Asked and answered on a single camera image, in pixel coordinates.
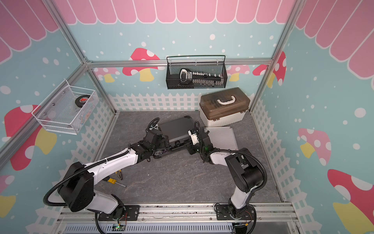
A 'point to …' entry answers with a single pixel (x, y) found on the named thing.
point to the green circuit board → (116, 227)
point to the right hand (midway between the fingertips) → (186, 143)
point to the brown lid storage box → (224, 107)
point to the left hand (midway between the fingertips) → (161, 140)
